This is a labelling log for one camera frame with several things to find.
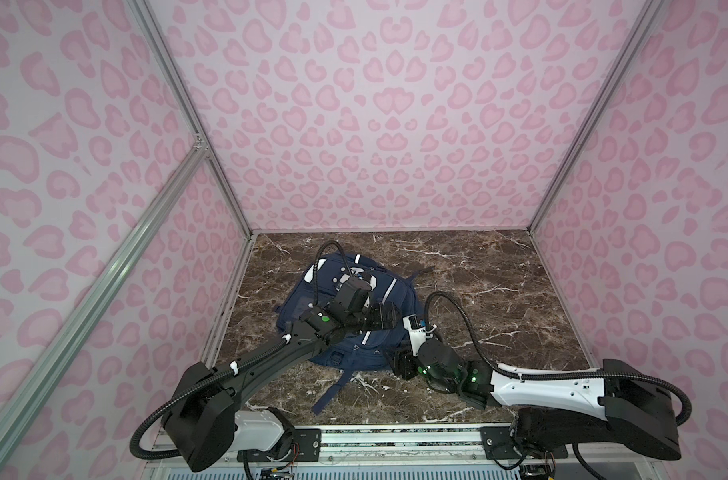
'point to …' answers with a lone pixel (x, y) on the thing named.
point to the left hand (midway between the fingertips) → (392, 310)
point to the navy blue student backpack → (340, 352)
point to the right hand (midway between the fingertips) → (391, 349)
